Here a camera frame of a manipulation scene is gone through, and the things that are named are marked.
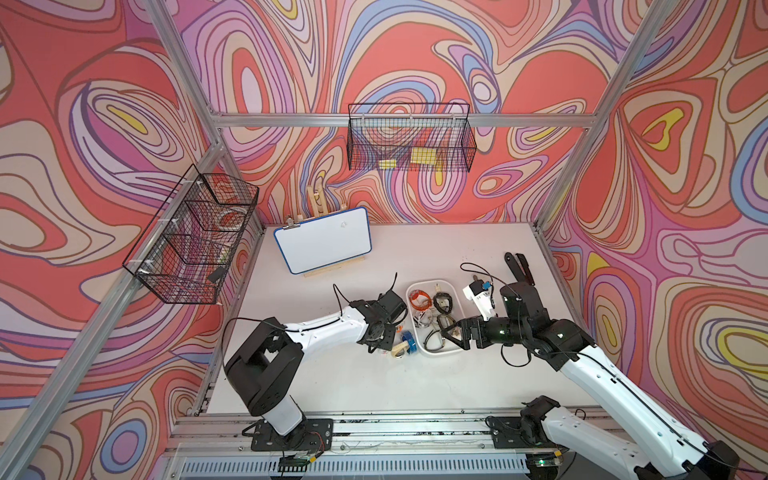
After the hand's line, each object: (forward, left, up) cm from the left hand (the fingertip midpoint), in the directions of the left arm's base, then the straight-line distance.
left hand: (386, 340), depth 87 cm
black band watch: (+13, -19, 0) cm, 23 cm away
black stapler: (+28, -47, +1) cm, 55 cm away
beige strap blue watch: (-4, -4, +1) cm, 6 cm away
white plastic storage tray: (+11, -15, +2) cm, 19 cm away
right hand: (-6, -17, +15) cm, 24 cm away
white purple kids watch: (+7, -11, +1) cm, 13 cm away
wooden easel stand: (+53, +27, +6) cm, 60 cm away
